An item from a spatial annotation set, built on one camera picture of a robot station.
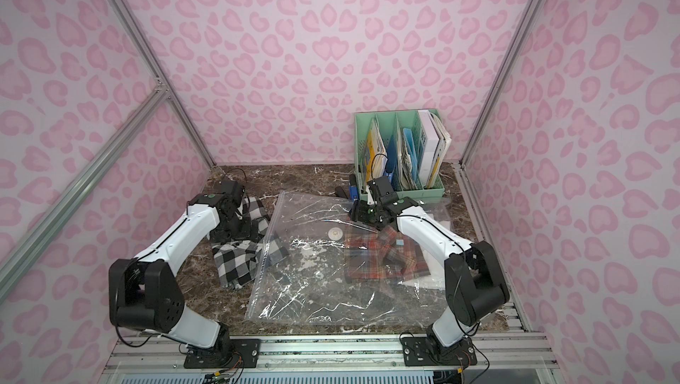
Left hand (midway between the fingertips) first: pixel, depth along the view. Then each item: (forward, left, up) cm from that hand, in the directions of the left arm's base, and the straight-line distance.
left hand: (241, 231), depth 87 cm
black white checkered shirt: (-7, +1, -7) cm, 10 cm away
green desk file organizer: (+28, -55, +12) cm, 63 cm away
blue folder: (+19, -49, +15) cm, 55 cm away
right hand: (+5, -37, +3) cm, 37 cm away
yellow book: (+27, -46, +8) cm, 54 cm away
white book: (+27, -66, +15) cm, 73 cm away
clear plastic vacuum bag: (-8, -26, -10) cm, 29 cm away
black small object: (+23, -31, -8) cm, 40 cm away
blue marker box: (+23, -37, -7) cm, 44 cm away
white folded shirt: (-10, -64, -6) cm, 65 cm away
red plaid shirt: (-6, -47, -5) cm, 48 cm away
